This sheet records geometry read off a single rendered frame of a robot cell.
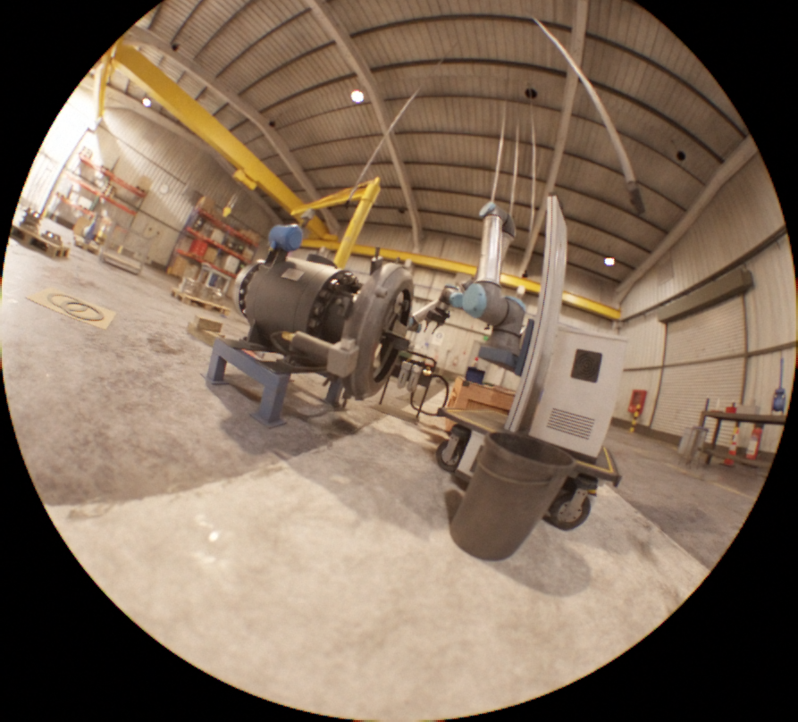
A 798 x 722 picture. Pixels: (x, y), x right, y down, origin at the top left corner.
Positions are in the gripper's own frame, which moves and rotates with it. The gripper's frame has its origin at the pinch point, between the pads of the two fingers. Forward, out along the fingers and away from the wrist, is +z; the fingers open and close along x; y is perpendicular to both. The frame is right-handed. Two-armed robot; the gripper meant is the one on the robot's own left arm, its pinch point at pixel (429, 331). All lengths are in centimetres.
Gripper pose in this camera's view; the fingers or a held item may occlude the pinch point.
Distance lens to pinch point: 158.5
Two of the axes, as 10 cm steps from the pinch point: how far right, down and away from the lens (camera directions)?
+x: -8.3, -2.1, -5.2
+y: -3.8, -4.6, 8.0
